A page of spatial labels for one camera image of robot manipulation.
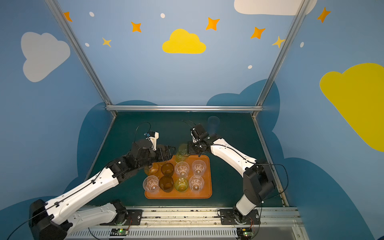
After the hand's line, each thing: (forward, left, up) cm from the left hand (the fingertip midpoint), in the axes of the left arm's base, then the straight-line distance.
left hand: (172, 150), depth 74 cm
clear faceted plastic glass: (-10, +13, -22) cm, 27 cm away
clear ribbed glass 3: (0, -14, -18) cm, 23 cm away
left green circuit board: (-32, +24, -23) cm, 46 cm away
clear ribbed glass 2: (-8, -13, -23) cm, 28 cm away
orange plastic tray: (-14, -18, -23) cm, 32 cm away
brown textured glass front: (-10, +4, -20) cm, 23 cm away
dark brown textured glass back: (-2, +4, -20) cm, 20 cm away
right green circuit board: (-32, -36, -23) cm, 54 cm away
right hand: (+7, -9, -9) cm, 15 cm away
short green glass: (-10, -4, -22) cm, 24 cm away
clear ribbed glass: (-1, -4, -21) cm, 22 cm away
